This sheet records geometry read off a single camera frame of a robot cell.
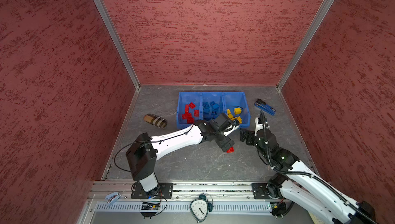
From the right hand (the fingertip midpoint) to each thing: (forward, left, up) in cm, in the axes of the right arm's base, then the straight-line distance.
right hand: (247, 133), depth 81 cm
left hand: (-3, +13, 0) cm, 13 cm away
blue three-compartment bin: (+27, +30, -11) cm, 42 cm away
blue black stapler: (+27, -19, -11) cm, 35 cm away
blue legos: (+22, +18, -11) cm, 31 cm away
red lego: (+18, +34, -9) cm, 40 cm away
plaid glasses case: (+14, +53, -9) cm, 55 cm away
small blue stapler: (-27, +68, -9) cm, 73 cm away
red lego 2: (+20, +28, -9) cm, 35 cm away
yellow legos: (+22, 0, -11) cm, 25 cm away
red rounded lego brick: (-5, +8, -12) cm, 15 cm away
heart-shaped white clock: (-32, +26, -8) cm, 42 cm away
